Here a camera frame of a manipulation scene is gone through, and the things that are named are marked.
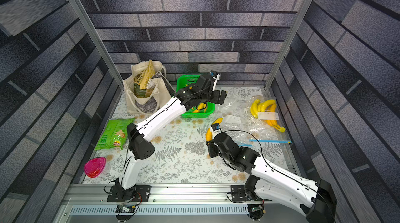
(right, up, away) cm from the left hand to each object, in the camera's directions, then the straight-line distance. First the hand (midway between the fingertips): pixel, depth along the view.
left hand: (220, 91), depth 78 cm
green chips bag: (-60, -25, +9) cm, 66 cm away
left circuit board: (-46, -58, -6) cm, 74 cm away
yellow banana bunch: (-6, -22, -2) cm, 23 cm away
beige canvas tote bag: (-34, -3, +7) cm, 35 cm away
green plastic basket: (-6, -12, +25) cm, 28 cm away
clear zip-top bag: (+30, -18, +20) cm, 40 cm away
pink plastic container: (-62, -36, -5) cm, 72 cm away
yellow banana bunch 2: (+34, -8, +22) cm, 42 cm away
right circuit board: (+16, -58, -6) cm, 60 cm away
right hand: (-7, -25, -1) cm, 26 cm away
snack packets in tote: (-44, +4, +11) cm, 46 cm away
